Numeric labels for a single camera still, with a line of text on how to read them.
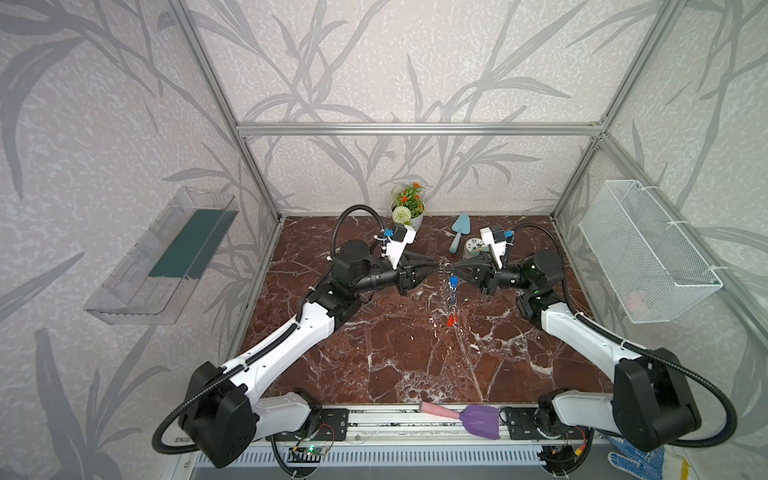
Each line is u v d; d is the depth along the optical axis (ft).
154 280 2.07
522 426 2.40
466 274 2.23
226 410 1.26
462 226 3.79
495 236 2.04
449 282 2.19
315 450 2.32
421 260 2.16
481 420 2.42
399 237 1.95
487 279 2.11
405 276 1.96
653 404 1.35
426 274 2.15
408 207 3.41
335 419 2.48
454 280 2.23
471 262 2.17
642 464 2.23
